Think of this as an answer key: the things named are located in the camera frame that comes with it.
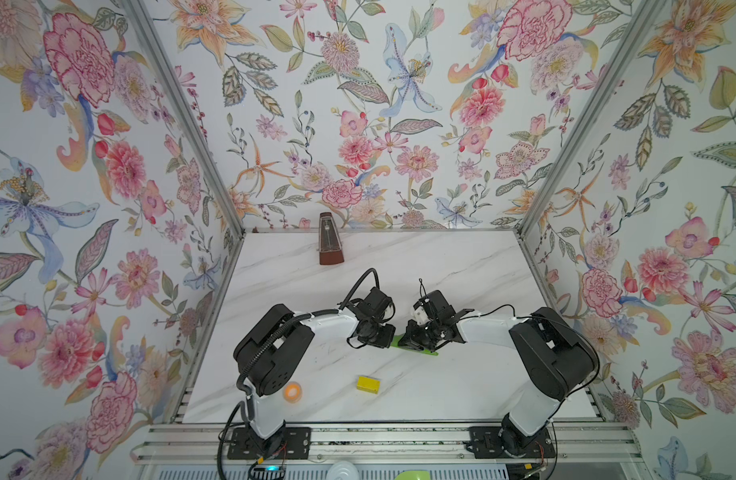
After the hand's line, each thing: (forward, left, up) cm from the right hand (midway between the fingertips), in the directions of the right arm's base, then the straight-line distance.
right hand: (397, 342), depth 91 cm
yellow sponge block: (-13, +8, 0) cm, 15 cm away
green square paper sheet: (0, 0, +2) cm, 2 cm away
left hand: (-1, +1, +1) cm, 2 cm away
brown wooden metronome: (+31, +24, +8) cm, 40 cm away
